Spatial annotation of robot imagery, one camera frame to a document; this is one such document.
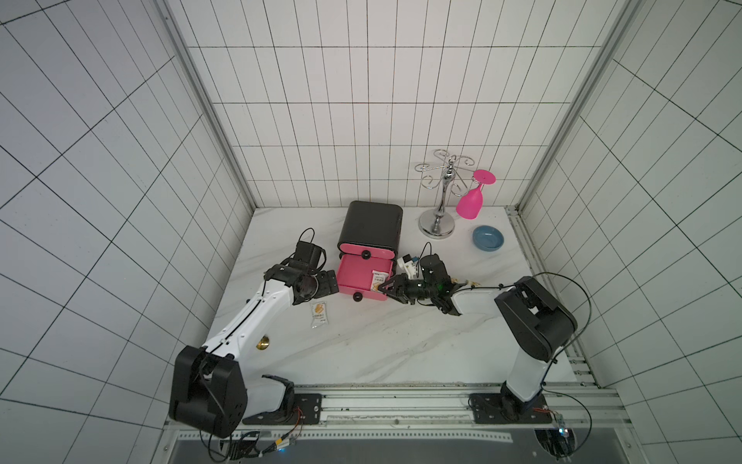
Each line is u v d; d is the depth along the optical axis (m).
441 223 1.13
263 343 0.85
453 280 0.97
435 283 0.74
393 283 0.83
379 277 0.89
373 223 0.94
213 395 0.36
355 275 0.90
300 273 0.59
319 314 0.89
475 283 0.96
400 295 0.79
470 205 0.98
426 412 0.74
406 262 0.87
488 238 1.08
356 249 0.88
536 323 0.49
